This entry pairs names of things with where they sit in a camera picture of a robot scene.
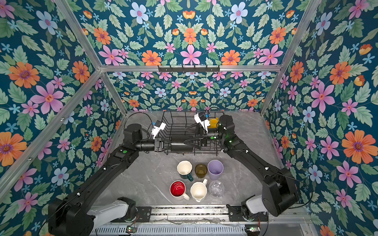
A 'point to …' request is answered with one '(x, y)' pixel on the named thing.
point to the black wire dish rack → (182, 123)
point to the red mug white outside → (177, 190)
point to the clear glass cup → (216, 189)
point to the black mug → (177, 145)
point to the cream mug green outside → (184, 168)
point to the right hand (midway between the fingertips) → (186, 135)
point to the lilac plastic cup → (215, 168)
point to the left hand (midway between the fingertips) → (175, 143)
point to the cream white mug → (199, 190)
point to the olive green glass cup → (201, 170)
